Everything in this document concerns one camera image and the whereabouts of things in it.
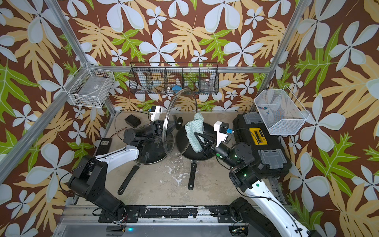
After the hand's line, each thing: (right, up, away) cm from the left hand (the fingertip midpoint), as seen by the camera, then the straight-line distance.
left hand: (175, 125), depth 63 cm
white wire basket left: (-52, +22, +23) cm, 62 cm away
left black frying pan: (-27, -29, +14) cm, 41 cm away
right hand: (+9, -4, -4) cm, 10 cm away
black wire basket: (-12, +33, +36) cm, 50 cm away
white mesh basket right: (+60, +7, +20) cm, 64 cm away
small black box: (-37, +3, +49) cm, 62 cm away
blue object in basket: (-2, +25, +33) cm, 41 cm away
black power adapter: (-52, -14, +36) cm, 65 cm away
